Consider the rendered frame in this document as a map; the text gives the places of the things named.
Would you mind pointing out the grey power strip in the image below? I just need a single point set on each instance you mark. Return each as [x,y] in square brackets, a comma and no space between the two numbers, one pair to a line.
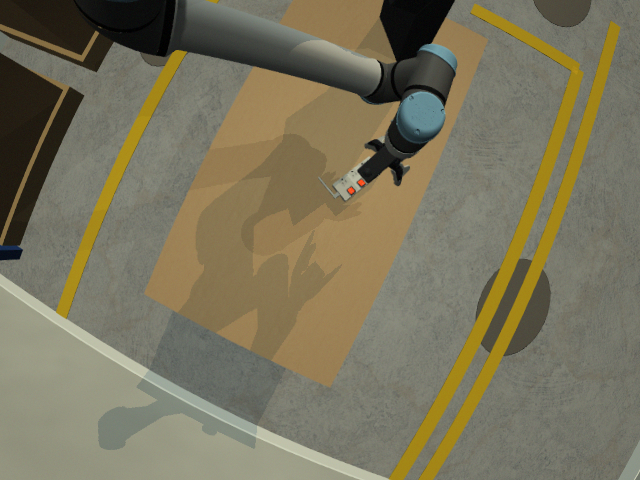
[349,184]

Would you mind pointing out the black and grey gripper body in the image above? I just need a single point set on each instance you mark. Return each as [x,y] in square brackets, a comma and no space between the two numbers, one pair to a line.
[394,164]

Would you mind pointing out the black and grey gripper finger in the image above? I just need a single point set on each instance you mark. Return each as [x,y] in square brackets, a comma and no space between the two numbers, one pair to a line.
[374,143]
[397,173]

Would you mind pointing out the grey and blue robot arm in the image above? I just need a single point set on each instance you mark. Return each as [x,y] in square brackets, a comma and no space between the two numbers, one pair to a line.
[214,30]

